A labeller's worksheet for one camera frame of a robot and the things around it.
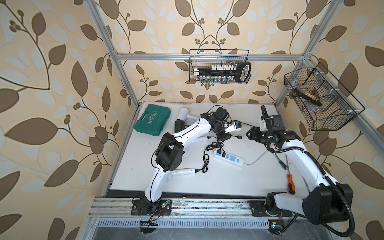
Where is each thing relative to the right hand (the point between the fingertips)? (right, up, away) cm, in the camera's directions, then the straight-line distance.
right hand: (251, 135), depth 83 cm
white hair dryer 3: (-38, -21, +1) cm, 43 cm away
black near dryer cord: (-26, -16, +6) cm, 31 cm away
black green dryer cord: (-20, -7, +11) cm, 24 cm away
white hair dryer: (-41, +12, +25) cm, 49 cm away
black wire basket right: (+33, +18, -10) cm, 39 cm away
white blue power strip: (-7, -16, +5) cm, 18 cm away
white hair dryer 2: (-28, -4, +13) cm, 32 cm away
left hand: (-13, +1, +4) cm, 14 cm away
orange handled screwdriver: (+19, -27, -5) cm, 34 cm away
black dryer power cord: (-17, -10, +6) cm, 21 cm away
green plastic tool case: (-62, +9, +22) cm, 66 cm away
